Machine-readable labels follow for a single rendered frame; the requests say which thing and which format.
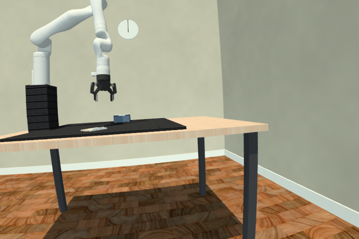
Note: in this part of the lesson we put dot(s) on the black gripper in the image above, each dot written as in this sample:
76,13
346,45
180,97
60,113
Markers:
103,84

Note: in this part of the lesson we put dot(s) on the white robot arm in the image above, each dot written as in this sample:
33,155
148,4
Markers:
41,38

